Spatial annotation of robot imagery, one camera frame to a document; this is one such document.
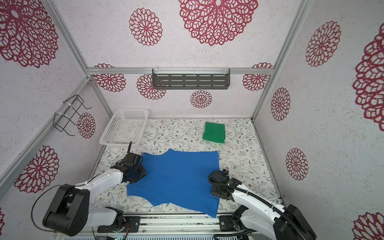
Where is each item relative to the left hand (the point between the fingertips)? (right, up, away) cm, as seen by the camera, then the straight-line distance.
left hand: (144, 175), depth 91 cm
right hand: (+42, -6, -6) cm, 43 cm away
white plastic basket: (-23, +32, +26) cm, 47 cm away
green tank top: (+46, +27, +18) cm, 56 cm away
